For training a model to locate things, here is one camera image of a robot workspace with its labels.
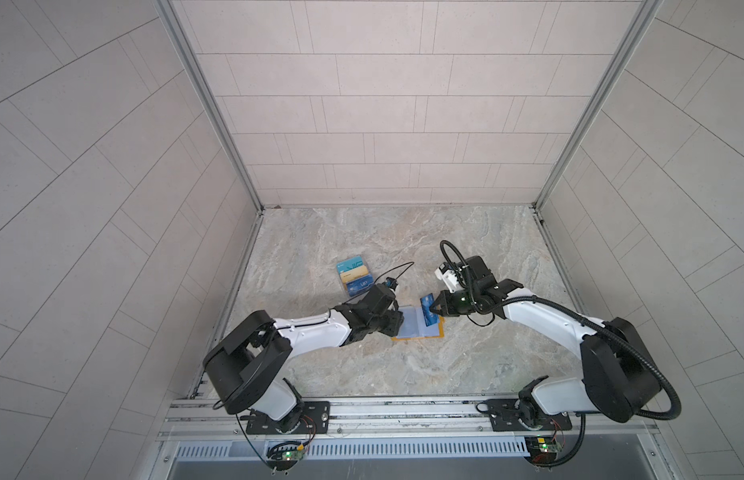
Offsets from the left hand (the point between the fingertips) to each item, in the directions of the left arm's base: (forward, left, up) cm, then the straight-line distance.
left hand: (405, 316), depth 86 cm
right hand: (0, -6, +4) cm, 8 cm away
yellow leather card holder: (-3, -3, -1) cm, 4 cm away
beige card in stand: (+13, +16, +3) cm, 20 cm away
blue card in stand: (+10, +14, +1) cm, 17 cm away
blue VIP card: (-2, -7, +5) cm, 8 cm away
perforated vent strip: (-31, -13, -2) cm, 34 cm away
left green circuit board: (-32, +26, +1) cm, 42 cm away
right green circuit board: (-31, -31, -2) cm, 43 cm away
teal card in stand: (+16, +17, +3) cm, 23 cm away
